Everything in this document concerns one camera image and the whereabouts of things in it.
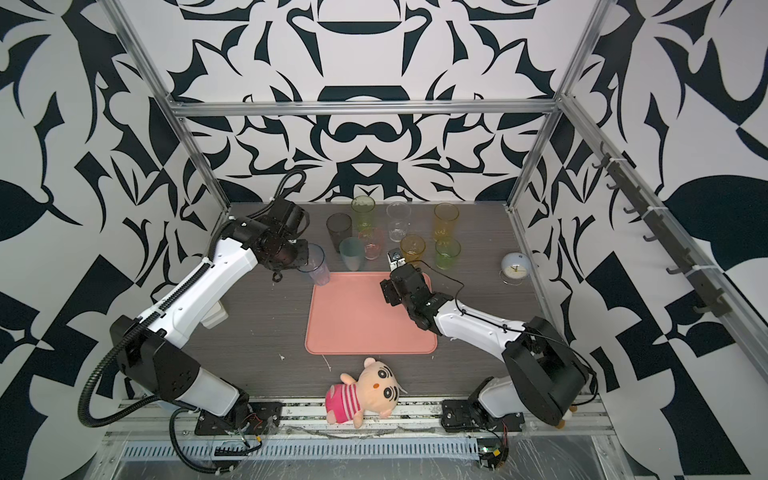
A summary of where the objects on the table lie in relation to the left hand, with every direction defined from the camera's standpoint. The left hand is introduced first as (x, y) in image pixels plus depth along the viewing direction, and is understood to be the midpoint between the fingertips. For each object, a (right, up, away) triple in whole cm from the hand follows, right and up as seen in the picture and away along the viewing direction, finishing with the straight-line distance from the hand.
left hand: (300, 253), depth 79 cm
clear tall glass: (+27, +12, +22) cm, 36 cm away
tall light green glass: (+15, +13, +22) cm, 30 cm away
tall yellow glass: (+42, +10, +20) cm, 47 cm away
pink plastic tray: (+11, -20, +14) cm, 27 cm away
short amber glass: (+32, +1, +22) cm, 38 cm away
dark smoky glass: (+8, +7, +17) cm, 20 cm away
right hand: (+26, -6, +8) cm, 28 cm away
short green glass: (+43, -1, +22) cm, 48 cm away
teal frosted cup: (+11, 0, +22) cm, 25 cm away
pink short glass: (+18, +4, +19) cm, 26 cm away
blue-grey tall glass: (+5, -3, -2) cm, 6 cm away
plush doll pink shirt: (+20, -32, -8) cm, 39 cm away
